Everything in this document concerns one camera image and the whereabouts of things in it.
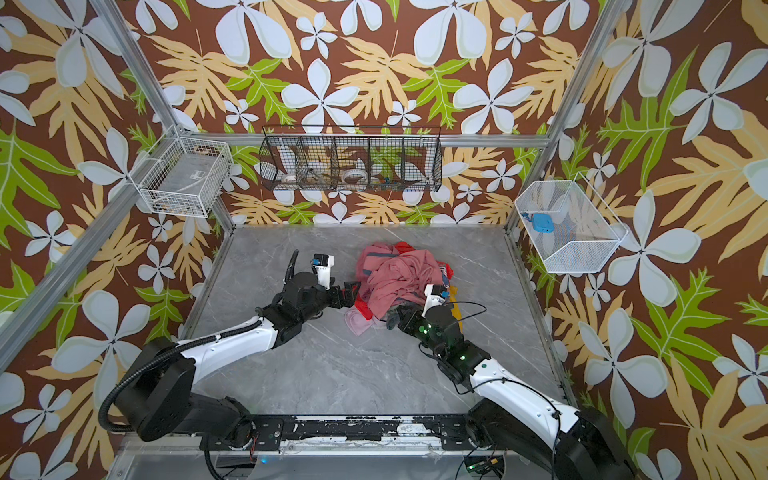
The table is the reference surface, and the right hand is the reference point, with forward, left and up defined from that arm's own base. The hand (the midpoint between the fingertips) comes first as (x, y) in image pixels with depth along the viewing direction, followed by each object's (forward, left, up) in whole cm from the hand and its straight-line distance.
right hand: (392, 308), depth 79 cm
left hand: (+10, +13, +1) cm, 17 cm away
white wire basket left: (+35, +61, +19) cm, 73 cm away
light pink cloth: (+4, +10, -16) cm, 20 cm away
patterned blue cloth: (+12, -16, -3) cm, 20 cm away
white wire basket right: (+20, -51, +11) cm, 56 cm away
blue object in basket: (+23, -44, +9) cm, 51 cm away
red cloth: (+29, -3, -9) cm, 30 cm away
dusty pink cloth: (+11, +1, -1) cm, 11 cm away
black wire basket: (+48, +12, +15) cm, 52 cm away
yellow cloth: (-8, -13, +13) cm, 20 cm away
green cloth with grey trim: (0, 0, -5) cm, 5 cm away
